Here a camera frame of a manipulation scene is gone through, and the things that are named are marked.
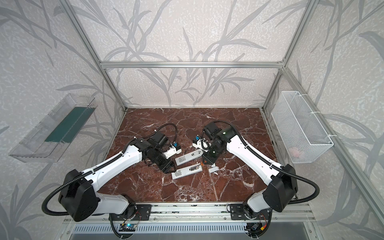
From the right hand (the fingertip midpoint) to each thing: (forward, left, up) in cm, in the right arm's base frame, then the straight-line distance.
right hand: (206, 154), depth 77 cm
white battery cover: (-2, -4, -17) cm, 18 cm away
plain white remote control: (+3, +16, -15) cm, 22 cm away
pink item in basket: (-1, -43, +5) cm, 43 cm away
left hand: (-2, +17, -5) cm, 18 cm away
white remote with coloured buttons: (-3, +10, -15) cm, 19 cm away
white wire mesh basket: (-3, -40, +19) cm, 44 cm away
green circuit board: (-30, +39, -17) cm, 52 cm away
